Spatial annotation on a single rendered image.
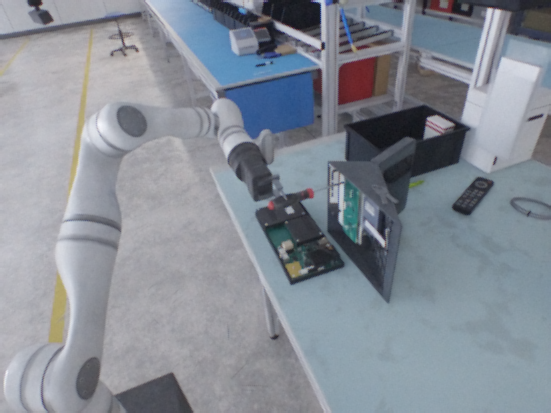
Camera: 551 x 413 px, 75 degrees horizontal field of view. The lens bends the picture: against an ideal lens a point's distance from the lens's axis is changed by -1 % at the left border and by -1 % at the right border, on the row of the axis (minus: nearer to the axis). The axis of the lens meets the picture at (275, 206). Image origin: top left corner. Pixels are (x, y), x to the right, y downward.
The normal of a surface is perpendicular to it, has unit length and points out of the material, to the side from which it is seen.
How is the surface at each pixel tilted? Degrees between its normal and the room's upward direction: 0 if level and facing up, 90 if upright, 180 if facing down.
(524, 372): 0
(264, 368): 0
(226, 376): 0
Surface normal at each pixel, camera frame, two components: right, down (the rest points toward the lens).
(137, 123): 0.82, -0.22
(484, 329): -0.08, -0.79
